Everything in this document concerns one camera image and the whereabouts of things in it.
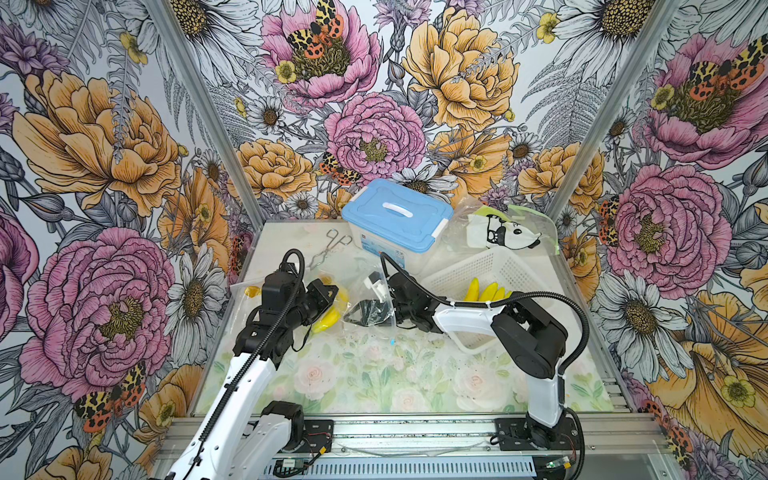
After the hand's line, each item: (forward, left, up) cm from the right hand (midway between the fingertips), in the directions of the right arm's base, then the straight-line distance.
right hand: (356, 325), depth 84 cm
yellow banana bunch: (0, +6, +6) cm, 9 cm away
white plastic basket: (+22, -49, -5) cm, 54 cm away
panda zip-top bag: (+36, -51, +1) cm, 62 cm away
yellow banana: (+12, -36, -3) cm, 38 cm away
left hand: (+2, +3, +11) cm, 12 cm away
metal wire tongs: (+44, +13, -9) cm, 47 cm away
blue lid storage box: (+34, -11, +8) cm, 37 cm away
